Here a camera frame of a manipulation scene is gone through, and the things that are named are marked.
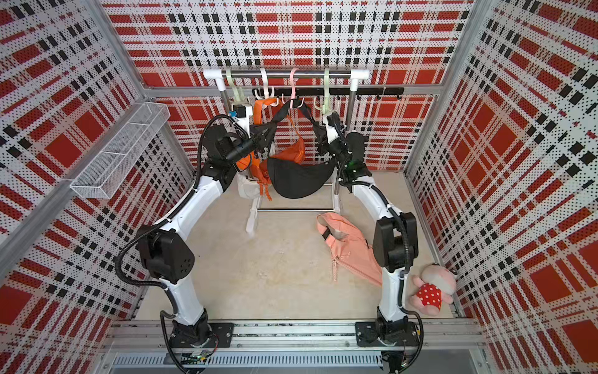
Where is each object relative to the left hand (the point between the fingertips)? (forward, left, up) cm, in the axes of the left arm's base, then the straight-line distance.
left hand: (277, 123), depth 74 cm
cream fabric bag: (-6, +15, -24) cm, 29 cm away
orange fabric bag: (-4, +8, -19) cm, 20 cm away
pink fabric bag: (-23, -26, -43) cm, 55 cm away
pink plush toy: (-39, -54, -38) cm, 76 cm away
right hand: (+5, -13, -4) cm, 15 cm away
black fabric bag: (-1, -3, -25) cm, 26 cm away
